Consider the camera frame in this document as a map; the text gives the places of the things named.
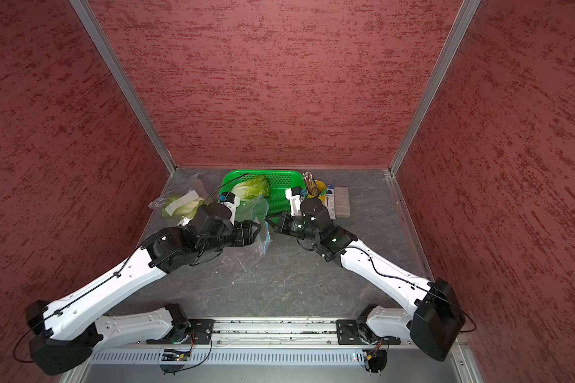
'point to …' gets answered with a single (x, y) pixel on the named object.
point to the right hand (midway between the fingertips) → (264, 224)
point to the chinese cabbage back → (252, 187)
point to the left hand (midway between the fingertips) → (250, 233)
